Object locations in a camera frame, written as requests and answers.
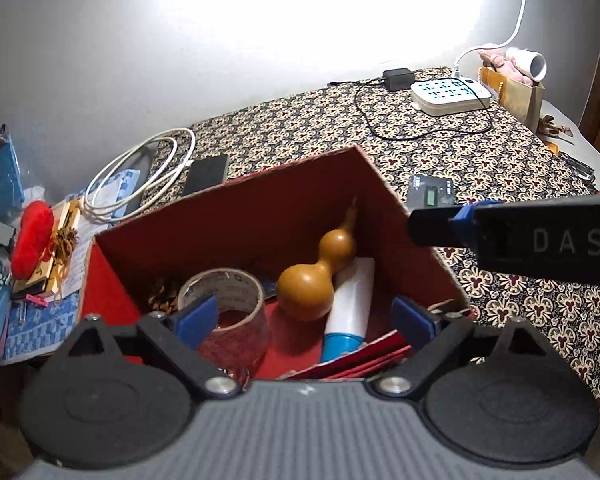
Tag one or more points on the brown dried flowers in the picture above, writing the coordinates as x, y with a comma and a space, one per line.
555, 127

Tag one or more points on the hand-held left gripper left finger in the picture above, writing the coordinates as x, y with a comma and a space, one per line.
197, 321

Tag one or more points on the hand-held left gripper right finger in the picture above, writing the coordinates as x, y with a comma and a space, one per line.
412, 321

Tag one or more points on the blue plastic packet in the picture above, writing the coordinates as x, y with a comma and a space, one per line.
0, 175

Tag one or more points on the tan paper gift bag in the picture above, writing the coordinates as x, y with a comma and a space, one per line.
517, 100

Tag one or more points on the small orange object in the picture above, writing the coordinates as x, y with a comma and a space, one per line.
553, 147

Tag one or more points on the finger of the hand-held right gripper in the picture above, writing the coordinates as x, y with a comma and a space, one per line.
432, 227

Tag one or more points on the white plastic bottle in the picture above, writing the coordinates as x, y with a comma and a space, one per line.
532, 64

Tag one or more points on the red cardboard box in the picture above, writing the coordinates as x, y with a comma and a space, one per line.
260, 210

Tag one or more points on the wooden box with gold ribbon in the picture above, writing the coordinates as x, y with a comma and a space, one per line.
62, 260

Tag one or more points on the floral patterned tablecloth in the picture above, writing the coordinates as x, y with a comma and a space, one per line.
305, 125

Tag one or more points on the blue white paper packet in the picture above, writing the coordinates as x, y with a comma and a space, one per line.
115, 191

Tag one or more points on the brown gourd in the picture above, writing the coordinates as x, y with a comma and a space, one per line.
307, 287

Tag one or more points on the white power strip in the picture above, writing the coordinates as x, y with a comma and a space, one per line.
450, 102

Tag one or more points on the white tube with blue cap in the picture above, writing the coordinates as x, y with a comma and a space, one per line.
352, 300

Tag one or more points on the black small-screen device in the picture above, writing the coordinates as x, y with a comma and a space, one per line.
430, 192

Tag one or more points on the pine cone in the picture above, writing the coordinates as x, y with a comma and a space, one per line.
160, 300

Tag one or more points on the black charger adapter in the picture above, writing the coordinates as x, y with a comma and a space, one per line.
399, 79

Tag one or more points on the wide clear tape roll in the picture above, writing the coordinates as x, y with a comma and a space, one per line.
240, 287

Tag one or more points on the red round cushion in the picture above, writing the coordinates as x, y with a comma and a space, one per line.
30, 237

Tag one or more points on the pink plush toy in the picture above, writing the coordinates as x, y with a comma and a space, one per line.
497, 62

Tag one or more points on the small grey case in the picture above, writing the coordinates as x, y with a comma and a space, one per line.
0, 233

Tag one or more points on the black phone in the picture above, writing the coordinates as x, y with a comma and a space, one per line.
205, 175

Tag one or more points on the blue checked cloth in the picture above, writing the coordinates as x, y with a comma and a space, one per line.
50, 320

